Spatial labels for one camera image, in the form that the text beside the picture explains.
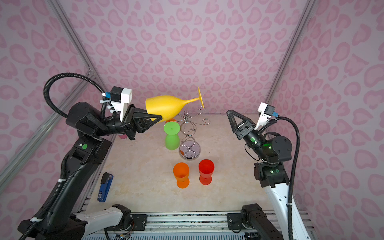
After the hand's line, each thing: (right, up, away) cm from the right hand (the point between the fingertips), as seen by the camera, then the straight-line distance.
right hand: (229, 114), depth 52 cm
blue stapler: (-66, -37, +38) cm, 85 cm away
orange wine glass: (-19, -27, +24) cm, 41 cm away
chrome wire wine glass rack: (-17, -19, +46) cm, 52 cm away
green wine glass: (-24, -10, +24) cm, 35 cm away
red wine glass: (-6, -25, +23) cm, 35 cm away
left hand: (-22, -2, -8) cm, 24 cm away
